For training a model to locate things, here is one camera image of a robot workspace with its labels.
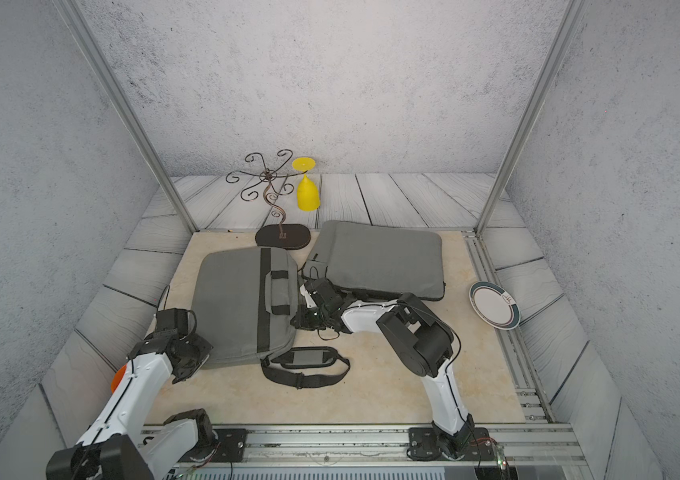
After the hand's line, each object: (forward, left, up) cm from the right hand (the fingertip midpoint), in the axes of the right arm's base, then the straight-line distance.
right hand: (289, 324), depth 90 cm
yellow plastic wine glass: (+38, -4, +18) cm, 42 cm away
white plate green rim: (+11, -66, -7) cm, 67 cm away
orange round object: (-16, +44, +1) cm, 46 cm away
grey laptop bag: (+24, -28, +1) cm, 36 cm away
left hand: (-9, +21, +1) cm, 22 cm away
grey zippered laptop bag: (+7, +15, +1) cm, 16 cm away
